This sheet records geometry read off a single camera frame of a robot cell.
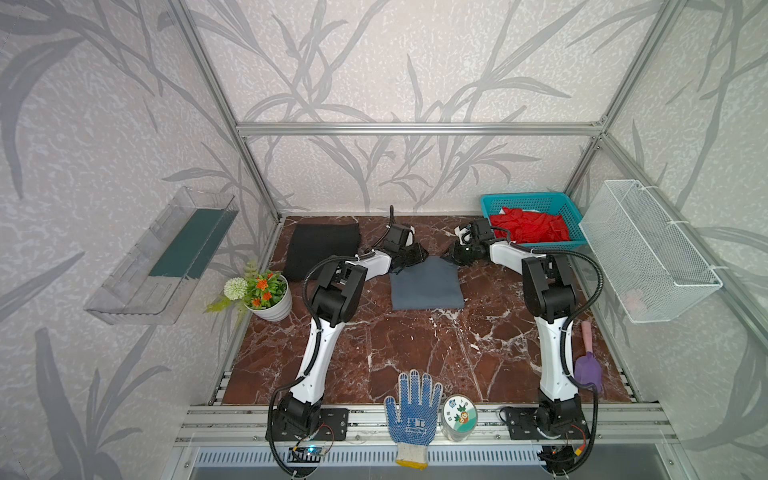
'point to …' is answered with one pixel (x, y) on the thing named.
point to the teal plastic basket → (556, 203)
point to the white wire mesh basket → (654, 270)
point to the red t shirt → (529, 226)
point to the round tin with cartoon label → (459, 416)
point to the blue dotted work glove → (413, 425)
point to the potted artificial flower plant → (266, 295)
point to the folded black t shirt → (312, 242)
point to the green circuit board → (304, 454)
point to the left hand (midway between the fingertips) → (429, 244)
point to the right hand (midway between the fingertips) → (444, 247)
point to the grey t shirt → (432, 284)
